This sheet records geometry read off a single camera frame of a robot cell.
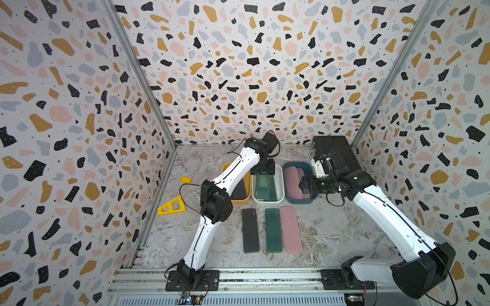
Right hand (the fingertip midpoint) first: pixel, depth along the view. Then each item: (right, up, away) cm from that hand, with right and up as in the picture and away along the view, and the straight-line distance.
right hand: (307, 184), depth 78 cm
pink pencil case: (-5, -19, +12) cm, 23 cm away
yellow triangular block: (-63, -13, +15) cm, 66 cm away
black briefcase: (+29, +17, +39) cm, 52 cm away
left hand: (-15, +4, +12) cm, 20 cm away
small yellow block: (-60, -1, +27) cm, 66 cm away
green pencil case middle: (-14, -22, +7) cm, 27 cm away
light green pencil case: (-17, -3, +10) cm, 20 cm away
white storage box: (-9, +1, +26) cm, 28 cm away
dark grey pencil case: (-24, -22, +8) cm, 33 cm away
